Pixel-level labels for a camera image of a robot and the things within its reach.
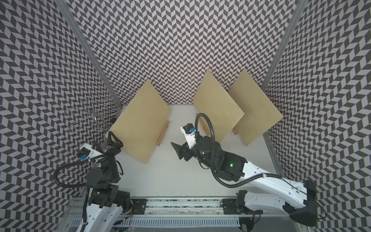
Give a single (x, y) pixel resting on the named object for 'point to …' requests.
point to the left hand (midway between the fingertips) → (106, 136)
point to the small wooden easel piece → (159, 141)
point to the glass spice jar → (113, 120)
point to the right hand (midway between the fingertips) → (180, 140)
